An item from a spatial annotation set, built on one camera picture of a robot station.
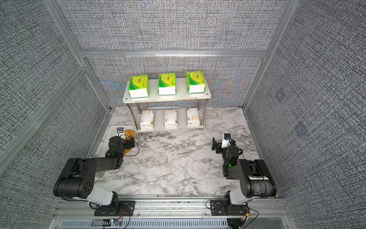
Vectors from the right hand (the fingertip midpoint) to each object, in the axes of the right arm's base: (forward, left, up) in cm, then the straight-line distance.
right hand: (221, 134), depth 90 cm
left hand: (+2, +61, -3) cm, 62 cm away
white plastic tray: (+11, +76, -12) cm, 78 cm away
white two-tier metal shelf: (+13, +25, +22) cm, 36 cm away
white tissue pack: (+12, +49, 0) cm, 50 cm away
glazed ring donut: (+7, +63, -9) cm, 64 cm away
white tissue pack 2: (+13, +33, -1) cm, 35 cm away
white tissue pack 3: (+14, +18, 0) cm, 23 cm away
